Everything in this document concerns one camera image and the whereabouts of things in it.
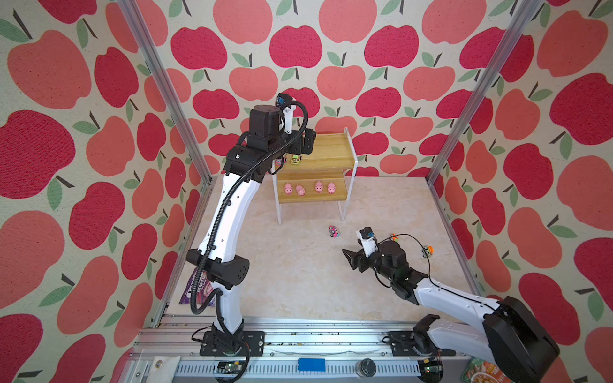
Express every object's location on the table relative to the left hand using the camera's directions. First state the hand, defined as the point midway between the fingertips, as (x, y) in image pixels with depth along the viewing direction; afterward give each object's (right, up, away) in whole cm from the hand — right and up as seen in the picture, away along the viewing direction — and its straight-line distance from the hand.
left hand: (306, 134), depth 68 cm
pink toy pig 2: (-7, -15, +25) cm, 30 cm away
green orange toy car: (+49, -39, +25) cm, 67 cm away
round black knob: (+16, -64, -6) cm, 66 cm away
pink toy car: (+12, -33, +31) cm, 46 cm away
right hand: (+17, -37, +17) cm, 44 cm away
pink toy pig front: (+10, -14, +26) cm, 31 cm away
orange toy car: (+36, -34, +29) cm, 57 cm away
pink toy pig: (-2, -15, +25) cm, 29 cm away
